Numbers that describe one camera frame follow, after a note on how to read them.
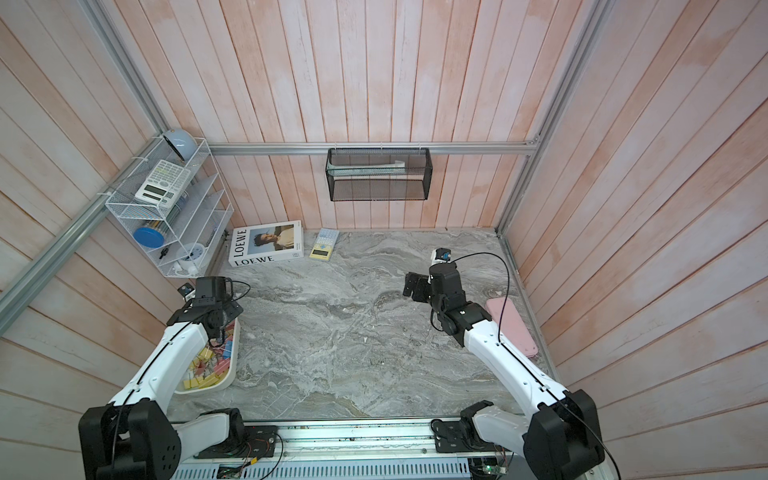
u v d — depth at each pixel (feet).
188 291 2.39
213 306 2.19
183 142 2.67
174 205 2.44
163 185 2.50
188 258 2.95
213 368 2.70
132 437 1.29
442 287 1.98
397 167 2.90
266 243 3.64
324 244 3.75
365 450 2.40
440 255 2.34
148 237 2.50
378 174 2.90
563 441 1.28
